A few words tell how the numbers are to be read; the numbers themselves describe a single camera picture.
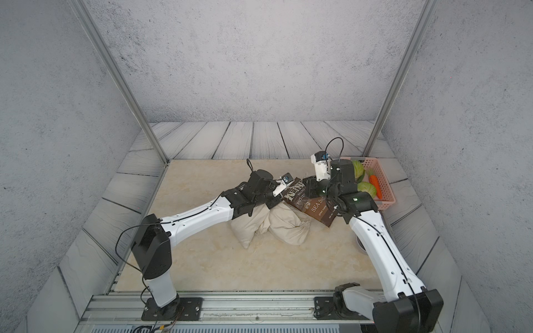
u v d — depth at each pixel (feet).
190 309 2.39
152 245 1.50
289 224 2.89
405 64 2.72
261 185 2.05
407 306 1.19
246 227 2.77
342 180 1.76
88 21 2.38
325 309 2.37
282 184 2.29
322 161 2.09
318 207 3.15
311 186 2.09
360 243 2.71
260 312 2.38
